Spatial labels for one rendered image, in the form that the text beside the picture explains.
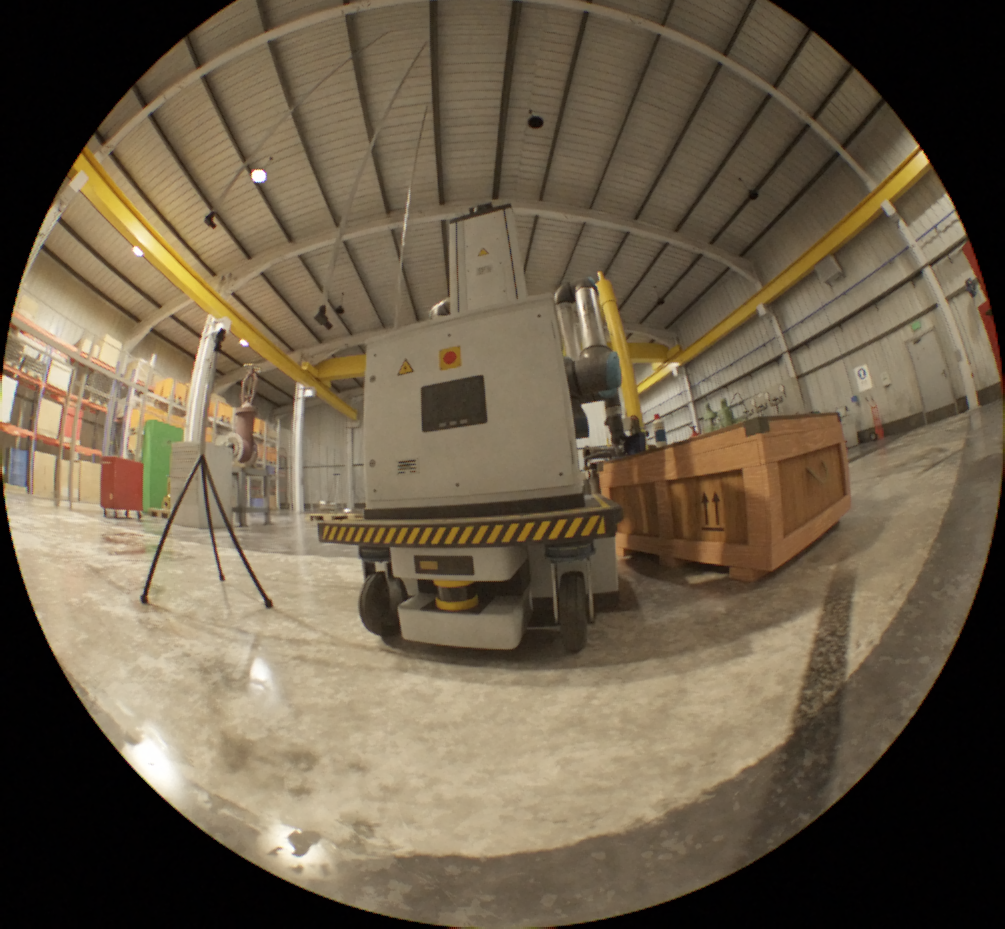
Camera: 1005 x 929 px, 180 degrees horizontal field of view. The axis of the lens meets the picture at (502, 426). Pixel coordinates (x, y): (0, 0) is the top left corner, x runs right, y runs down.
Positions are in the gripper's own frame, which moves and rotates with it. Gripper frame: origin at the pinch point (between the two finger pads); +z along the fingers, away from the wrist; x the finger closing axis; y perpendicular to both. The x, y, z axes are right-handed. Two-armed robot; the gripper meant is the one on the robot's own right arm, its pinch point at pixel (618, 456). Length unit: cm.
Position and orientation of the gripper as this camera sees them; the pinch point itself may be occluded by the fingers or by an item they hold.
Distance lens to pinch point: 169.6
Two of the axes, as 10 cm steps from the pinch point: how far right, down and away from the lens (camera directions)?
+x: 9.8, -0.5, 2.1
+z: 0.9, 9.7, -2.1
